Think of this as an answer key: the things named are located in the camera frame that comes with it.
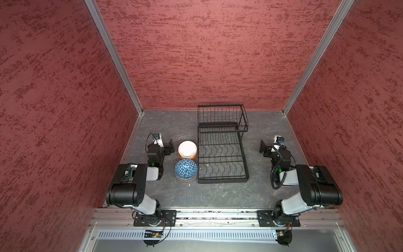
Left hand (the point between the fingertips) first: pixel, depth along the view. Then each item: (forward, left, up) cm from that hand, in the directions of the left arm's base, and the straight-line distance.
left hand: (164, 142), depth 94 cm
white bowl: (-4, -15, 0) cm, 15 cm away
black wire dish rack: (-5, -35, -6) cm, 36 cm away
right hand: (0, -64, +2) cm, 64 cm away
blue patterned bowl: (-18, -15, -1) cm, 23 cm away
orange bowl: (-10, -18, -1) cm, 21 cm away
